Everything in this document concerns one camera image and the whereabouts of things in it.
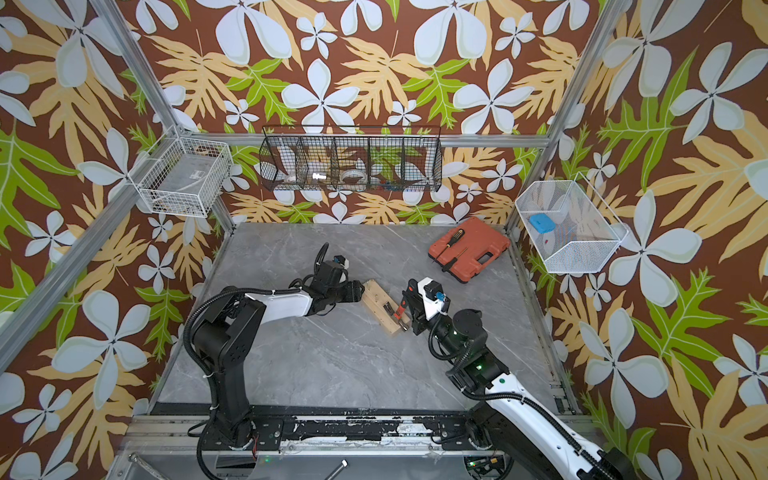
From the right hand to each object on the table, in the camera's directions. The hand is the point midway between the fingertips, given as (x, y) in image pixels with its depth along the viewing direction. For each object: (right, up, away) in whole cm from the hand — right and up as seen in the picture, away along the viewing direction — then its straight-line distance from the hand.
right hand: (406, 291), depth 73 cm
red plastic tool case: (+26, +11, +35) cm, 45 cm away
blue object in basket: (+41, +19, +14) cm, 47 cm away
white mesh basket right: (+48, +17, +11) cm, 52 cm away
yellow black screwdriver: (+22, +16, +36) cm, 45 cm away
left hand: (-15, -2, +27) cm, 30 cm away
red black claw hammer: (-1, -8, +13) cm, 15 cm away
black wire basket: (-13, +41, +25) cm, 50 cm away
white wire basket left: (-65, +32, +14) cm, 74 cm away
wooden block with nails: (-6, -7, +19) cm, 21 cm away
